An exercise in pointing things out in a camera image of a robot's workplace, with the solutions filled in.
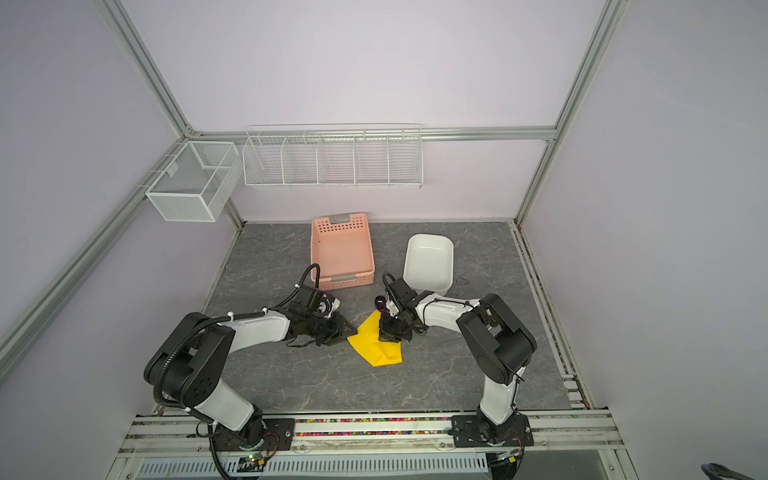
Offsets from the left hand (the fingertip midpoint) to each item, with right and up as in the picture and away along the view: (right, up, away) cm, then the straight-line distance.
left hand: (354, 337), depth 88 cm
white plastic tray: (+24, +21, +18) cm, 37 cm away
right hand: (+7, -2, +2) cm, 8 cm away
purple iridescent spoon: (+7, +9, +8) cm, 14 cm away
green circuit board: (-23, -26, -15) cm, 39 cm away
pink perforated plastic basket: (-8, +27, +24) cm, 37 cm away
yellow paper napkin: (+7, -5, -1) cm, 8 cm away
